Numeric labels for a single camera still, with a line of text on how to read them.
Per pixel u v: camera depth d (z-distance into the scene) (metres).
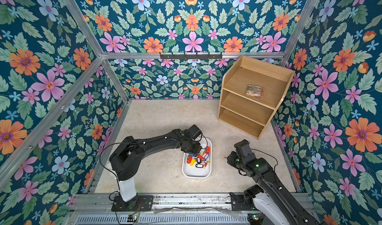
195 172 0.83
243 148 0.59
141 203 0.73
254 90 0.78
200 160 0.87
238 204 0.73
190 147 0.75
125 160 0.48
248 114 0.89
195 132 0.72
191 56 0.93
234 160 0.70
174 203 0.75
